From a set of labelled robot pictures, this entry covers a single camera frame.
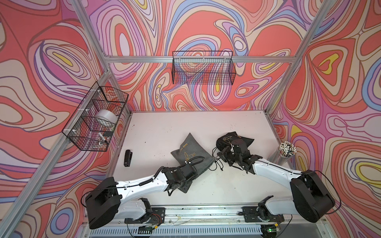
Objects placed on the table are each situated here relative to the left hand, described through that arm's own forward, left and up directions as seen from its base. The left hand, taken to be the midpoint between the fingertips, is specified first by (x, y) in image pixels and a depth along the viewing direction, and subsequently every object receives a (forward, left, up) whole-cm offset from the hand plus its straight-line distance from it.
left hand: (187, 184), depth 81 cm
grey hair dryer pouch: (+17, -3, +5) cm, 18 cm away
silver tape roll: (+23, +40, +30) cm, 55 cm away
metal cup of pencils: (+12, -52, +14) cm, 55 cm away
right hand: (+15, -18, +5) cm, 24 cm away
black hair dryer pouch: (+28, -25, +3) cm, 38 cm away
